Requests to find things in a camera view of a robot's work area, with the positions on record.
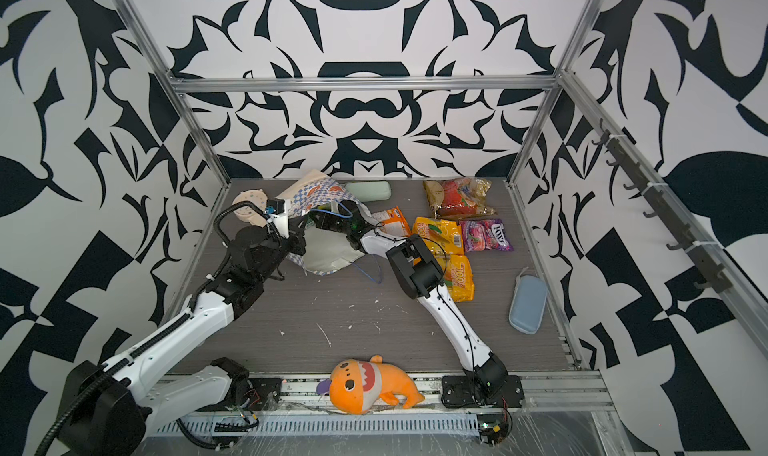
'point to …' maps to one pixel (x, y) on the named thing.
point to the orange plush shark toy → (357, 386)
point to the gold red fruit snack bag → (459, 197)
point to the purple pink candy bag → (485, 234)
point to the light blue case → (528, 302)
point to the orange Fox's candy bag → (394, 222)
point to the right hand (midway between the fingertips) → (309, 212)
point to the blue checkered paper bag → (327, 250)
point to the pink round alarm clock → (257, 197)
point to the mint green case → (365, 191)
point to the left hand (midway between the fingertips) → (305, 211)
